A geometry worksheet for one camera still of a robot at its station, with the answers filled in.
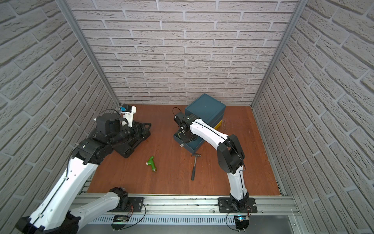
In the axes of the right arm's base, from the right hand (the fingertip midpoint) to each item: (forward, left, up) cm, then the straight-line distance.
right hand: (191, 138), depth 90 cm
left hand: (-5, +20, +25) cm, 33 cm away
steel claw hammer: (-8, -2, -8) cm, 12 cm away
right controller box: (-44, -23, -11) cm, 51 cm away
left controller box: (-40, +38, -9) cm, 56 cm away
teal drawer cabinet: (+13, -11, +12) cm, 21 cm away
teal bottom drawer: (-4, -1, -3) cm, 5 cm away
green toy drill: (-12, +25, -7) cm, 29 cm away
